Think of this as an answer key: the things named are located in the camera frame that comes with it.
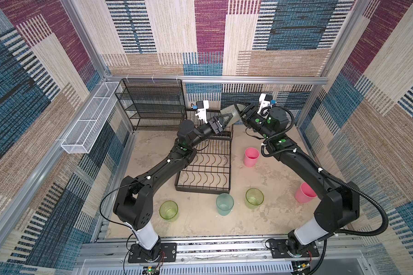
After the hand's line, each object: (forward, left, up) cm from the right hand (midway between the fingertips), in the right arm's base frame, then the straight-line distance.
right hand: (234, 107), depth 72 cm
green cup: (-29, +31, -39) cm, 58 cm away
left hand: (-6, +1, +1) cm, 6 cm away
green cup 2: (-24, -11, -39) cm, 47 cm away
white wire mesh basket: (-8, +63, -6) cm, 64 cm away
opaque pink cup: (-6, -11, -28) cm, 31 cm away
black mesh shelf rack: (+34, +46, -23) cm, 62 cm away
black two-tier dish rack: (-8, +11, -38) cm, 40 cm away
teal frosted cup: (-28, +5, -32) cm, 43 cm away
